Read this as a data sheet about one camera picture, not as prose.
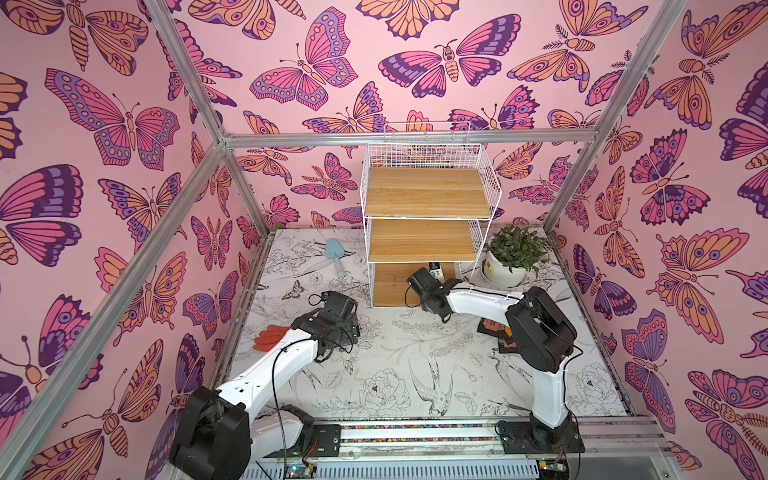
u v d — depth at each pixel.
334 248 1.13
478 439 0.75
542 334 0.51
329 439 0.73
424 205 0.70
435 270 0.88
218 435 0.40
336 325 0.64
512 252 0.89
